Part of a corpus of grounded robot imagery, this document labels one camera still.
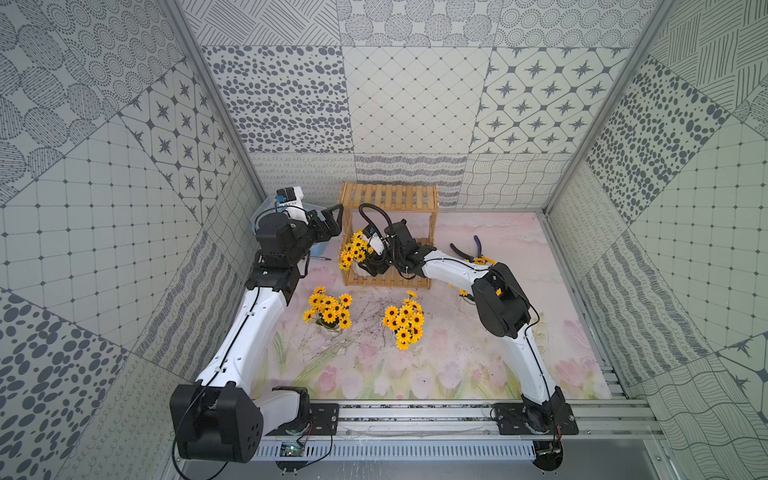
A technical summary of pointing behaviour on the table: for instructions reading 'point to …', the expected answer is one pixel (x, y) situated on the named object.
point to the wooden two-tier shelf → (400, 197)
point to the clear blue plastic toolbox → (320, 248)
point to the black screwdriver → (322, 258)
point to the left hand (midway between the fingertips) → (339, 208)
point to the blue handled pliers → (470, 258)
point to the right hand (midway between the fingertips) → (370, 257)
